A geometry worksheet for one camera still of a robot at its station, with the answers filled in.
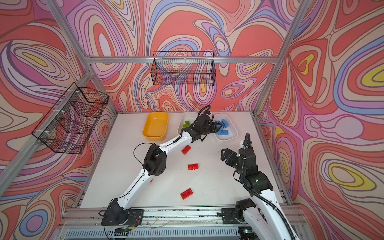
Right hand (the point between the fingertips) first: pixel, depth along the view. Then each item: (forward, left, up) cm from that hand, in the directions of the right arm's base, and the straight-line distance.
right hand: (229, 156), depth 77 cm
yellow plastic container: (+33, +46, -13) cm, 58 cm away
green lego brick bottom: (+35, +23, -14) cm, 44 cm away
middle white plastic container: (+42, +24, -13) cm, 50 cm away
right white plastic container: (+29, -8, -15) cm, 33 cm away
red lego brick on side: (+2, +19, -16) cm, 25 cm away
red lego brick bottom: (-14, +23, -16) cm, 31 cm away
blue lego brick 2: (+35, -6, -14) cm, 38 cm away
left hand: (+25, 0, -3) cm, 25 cm away
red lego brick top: (+12, +23, -12) cm, 29 cm away
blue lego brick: (+26, -3, -13) cm, 29 cm away
